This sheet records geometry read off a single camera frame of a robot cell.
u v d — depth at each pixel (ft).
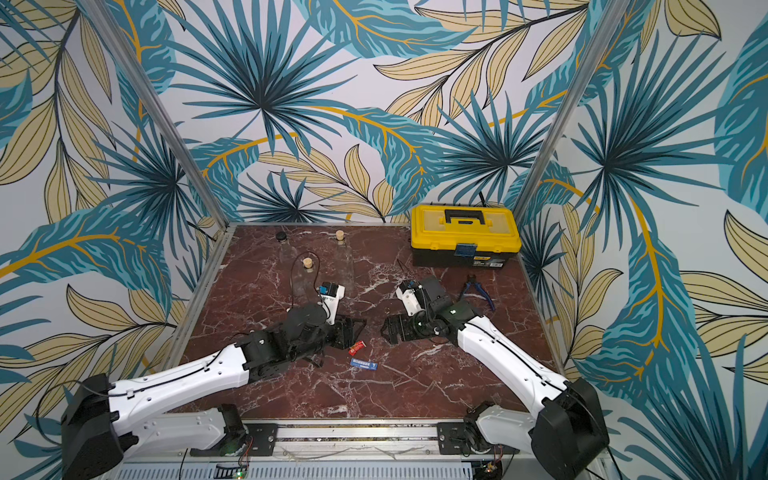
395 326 2.31
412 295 2.42
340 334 2.12
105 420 1.29
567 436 1.29
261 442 2.41
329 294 2.14
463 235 3.16
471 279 3.42
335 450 2.40
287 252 2.80
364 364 2.81
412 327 2.26
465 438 2.21
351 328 2.18
